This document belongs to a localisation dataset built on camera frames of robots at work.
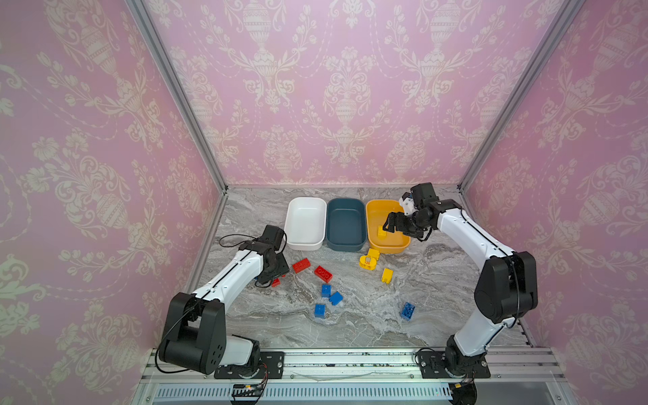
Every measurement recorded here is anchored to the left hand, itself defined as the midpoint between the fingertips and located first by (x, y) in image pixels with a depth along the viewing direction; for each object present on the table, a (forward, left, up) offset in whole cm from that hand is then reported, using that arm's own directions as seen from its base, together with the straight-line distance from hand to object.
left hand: (281, 272), depth 87 cm
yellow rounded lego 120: (+6, -30, -4) cm, 31 cm away
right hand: (+14, -40, +8) cm, 43 cm away
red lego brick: (+2, -15, -4) cm, 15 cm away
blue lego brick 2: (-12, -14, -3) cm, 19 cm away
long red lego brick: (+5, -6, -4) cm, 9 cm away
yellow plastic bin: (+16, -37, -3) cm, 40 cm away
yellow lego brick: (+1, -38, -3) cm, 38 cm away
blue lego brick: (-5, -16, -3) cm, 17 cm away
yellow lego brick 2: (+20, -38, -3) cm, 43 cm away
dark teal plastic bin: (+25, -23, -5) cm, 34 cm away
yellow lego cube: (+10, -34, -3) cm, 35 cm away
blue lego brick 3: (-11, -43, -4) cm, 45 cm away
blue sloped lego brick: (-6, -19, -6) cm, 21 cm away
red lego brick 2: (-2, +2, -5) cm, 6 cm away
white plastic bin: (+24, -6, -3) cm, 25 cm away
